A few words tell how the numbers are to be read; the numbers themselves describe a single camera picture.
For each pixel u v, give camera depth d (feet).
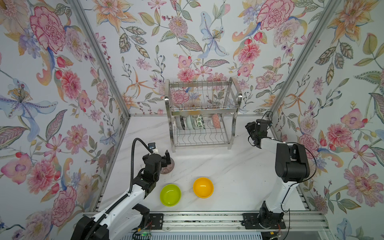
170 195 2.68
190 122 3.31
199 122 3.32
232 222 2.47
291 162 1.73
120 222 1.79
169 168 2.97
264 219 2.20
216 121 3.36
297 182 1.78
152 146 2.33
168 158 2.53
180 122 3.31
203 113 3.74
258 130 2.62
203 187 2.74
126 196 1.69
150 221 2.37
